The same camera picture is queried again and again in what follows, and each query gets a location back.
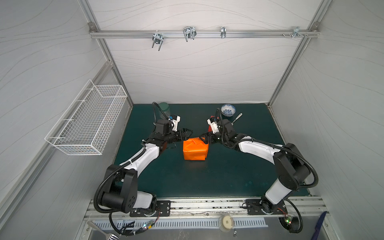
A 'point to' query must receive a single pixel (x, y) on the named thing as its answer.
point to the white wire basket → (85, 128)
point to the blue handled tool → (319, 226)
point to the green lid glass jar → (165, 107)
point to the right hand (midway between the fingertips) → (206, 131)
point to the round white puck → (226, 223)
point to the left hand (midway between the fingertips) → (190, 130)
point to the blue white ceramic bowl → (228, 110)
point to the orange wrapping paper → (194, 148)
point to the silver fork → (239, 115)
